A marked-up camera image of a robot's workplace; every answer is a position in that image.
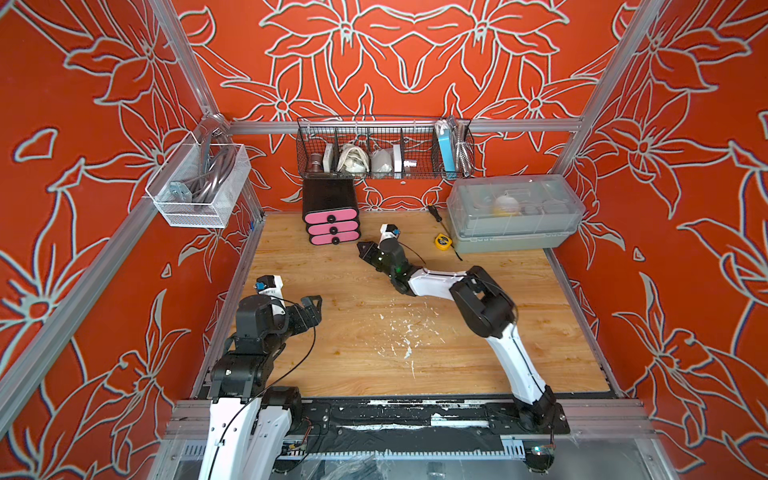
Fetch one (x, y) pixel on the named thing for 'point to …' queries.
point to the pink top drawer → (330, 215)
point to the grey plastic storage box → (513, 213)
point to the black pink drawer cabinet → (322, 194)
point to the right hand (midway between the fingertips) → (348, 242)
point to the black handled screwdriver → (439, 219)
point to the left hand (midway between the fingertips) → (306, 300)
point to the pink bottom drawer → (332, 238)
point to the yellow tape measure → (442, 242)
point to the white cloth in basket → (353, 160)
